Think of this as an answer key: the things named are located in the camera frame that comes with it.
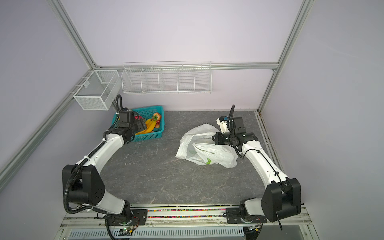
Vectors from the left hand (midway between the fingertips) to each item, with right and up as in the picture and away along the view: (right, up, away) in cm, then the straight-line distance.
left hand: (138, 125), depth 88 cm
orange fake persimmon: (+6, +6, +17) cm, 19 cm away
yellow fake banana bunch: (+1, 0, +17) cm, 17 cm away
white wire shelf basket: (+31, +34, +17) cm, 49 cm away
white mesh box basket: (-31, +23, +12) cm, 41 cm away
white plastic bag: (+35, -10, -13) cm, 39 cm away
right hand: (+44, -7, -6) cm, 45 cm away
